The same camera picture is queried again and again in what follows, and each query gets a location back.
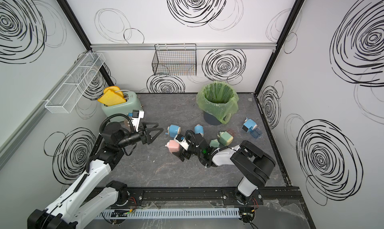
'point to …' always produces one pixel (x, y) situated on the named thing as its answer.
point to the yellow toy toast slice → (112, 95)
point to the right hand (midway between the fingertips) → (177, 145)
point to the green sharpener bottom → (214, 143)
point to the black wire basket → (175, 59)
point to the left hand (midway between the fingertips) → (159, 128)
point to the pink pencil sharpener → (173, 146)
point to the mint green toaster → (132, 103)
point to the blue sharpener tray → (256, 133)
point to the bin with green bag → (219, 101)
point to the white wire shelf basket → (62, 101)
